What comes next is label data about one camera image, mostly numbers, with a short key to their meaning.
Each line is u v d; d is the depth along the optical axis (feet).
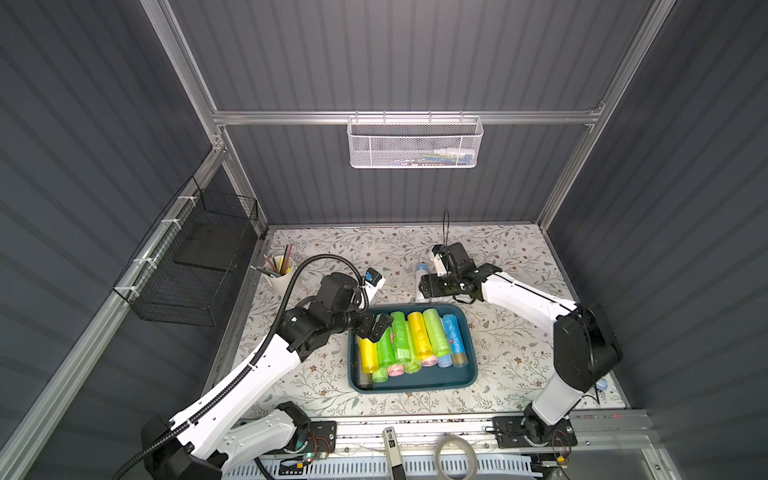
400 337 2.73
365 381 2.63
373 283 2.06
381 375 2.65
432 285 2.64
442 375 2.71
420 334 2.71
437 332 2.76
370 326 2.08
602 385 2.59
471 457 2.24
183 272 2.38
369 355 2.63
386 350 2.65
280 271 3.23
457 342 2.83
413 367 2.71
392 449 2.28
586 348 1.58
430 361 2.71
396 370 2.67
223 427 1.37
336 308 1.76
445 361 2.71
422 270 3.34
